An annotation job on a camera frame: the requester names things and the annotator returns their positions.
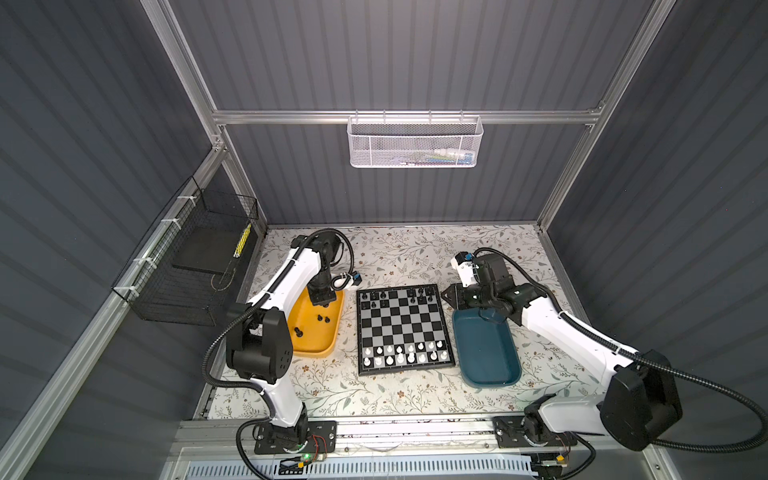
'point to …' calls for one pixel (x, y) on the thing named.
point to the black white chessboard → (402, 328)
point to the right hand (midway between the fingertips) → (448, 296)
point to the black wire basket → (191, 263)
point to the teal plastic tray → (487, 352)
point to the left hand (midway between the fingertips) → (315, 296)
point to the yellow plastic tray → (315, 329)
